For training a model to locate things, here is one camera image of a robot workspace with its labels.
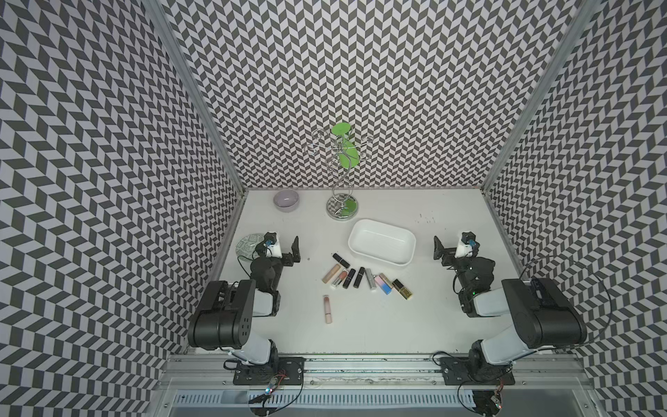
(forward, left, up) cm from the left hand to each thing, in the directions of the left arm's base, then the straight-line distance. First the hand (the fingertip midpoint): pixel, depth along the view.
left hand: (284, 237), depth 90 cm
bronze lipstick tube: (-12, -36, -11) cm, 40 cm away
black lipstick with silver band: (-11, -22, -10) cm, 27 cm away
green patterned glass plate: (+1, +16, -7) cm, 17 cm away
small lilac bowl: (+24, +4, -8) cm, 26 cm away
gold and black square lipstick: (-16, -40, -9) cm, 44 cm away
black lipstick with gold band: (-11, -26, -10) cm, 30 cm away
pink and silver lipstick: (-12, -19, -9) cm, 24 cm away
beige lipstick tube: (-9, -16, -9) cm, 21 cm away
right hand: (-1, -57, 0) cm, 57 cm away
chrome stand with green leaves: (+23, -21, +20) cm, 37 cm away
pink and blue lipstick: (-15, -36, -11) cm, 40 cm away
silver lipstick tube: (-11, -31, -10) cm, 34 cm away
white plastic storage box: (+5, -36, -12) cm, 38 cm away
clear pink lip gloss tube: (-22, -16, -10) cm, 29 cm away
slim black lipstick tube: (-4, -20, -10) cm, 23 cm away
